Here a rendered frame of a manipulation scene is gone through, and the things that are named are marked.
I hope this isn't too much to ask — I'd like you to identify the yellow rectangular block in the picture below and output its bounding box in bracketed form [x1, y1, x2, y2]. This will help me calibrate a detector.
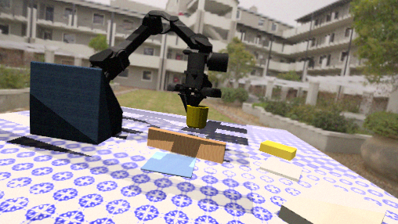
[259, 140, 297, 161]

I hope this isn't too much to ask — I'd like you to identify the brown wooden bar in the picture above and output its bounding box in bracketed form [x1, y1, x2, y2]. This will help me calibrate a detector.
[147, 127, 226, 164]

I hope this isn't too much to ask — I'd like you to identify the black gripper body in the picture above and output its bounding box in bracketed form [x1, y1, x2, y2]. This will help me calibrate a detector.
[167, 67, 222, 98]

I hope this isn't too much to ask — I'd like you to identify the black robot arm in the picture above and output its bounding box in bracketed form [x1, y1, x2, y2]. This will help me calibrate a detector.
[89, 10, 229, 83]

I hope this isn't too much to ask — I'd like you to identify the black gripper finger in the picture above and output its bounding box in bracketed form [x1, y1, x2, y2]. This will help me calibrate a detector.
[178, 93, 194, 111]
[190, 96, 207, 107]

